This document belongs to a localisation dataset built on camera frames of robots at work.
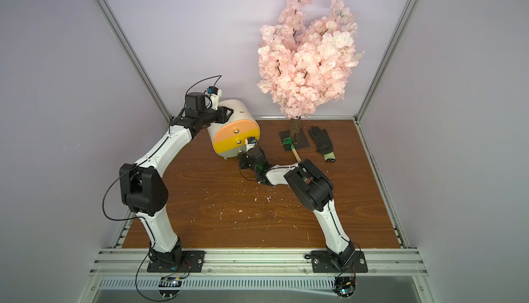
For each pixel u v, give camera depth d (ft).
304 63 2.03
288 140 3.44
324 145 3.50
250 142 2.87
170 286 2.36
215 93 2.56
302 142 3.59
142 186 1.60
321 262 2.38
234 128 2.87
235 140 3.03
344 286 2.29
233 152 3.14
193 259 2.45
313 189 1.78
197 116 2.27
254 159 2.52
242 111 3.04
